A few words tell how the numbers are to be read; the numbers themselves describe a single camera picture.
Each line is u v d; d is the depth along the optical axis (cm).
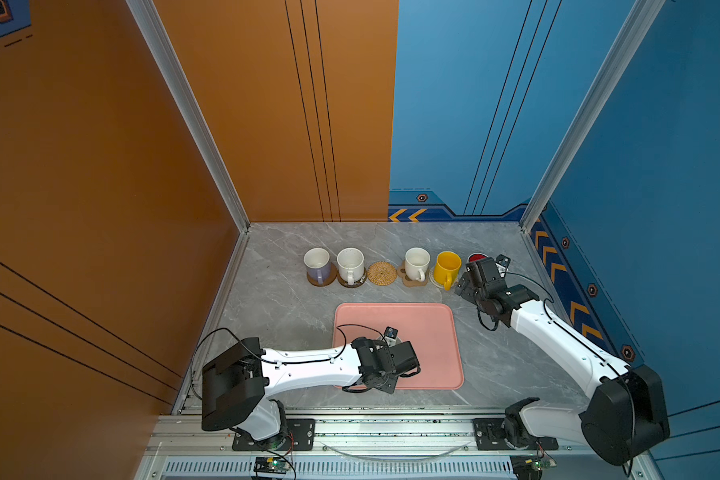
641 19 70
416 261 99
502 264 74
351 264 102
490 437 72
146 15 69
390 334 73
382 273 105
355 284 99
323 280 97
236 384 43
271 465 71
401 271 103
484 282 63
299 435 75
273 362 45
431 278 102
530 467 70
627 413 39
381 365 58
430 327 92
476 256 100
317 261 104
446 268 95
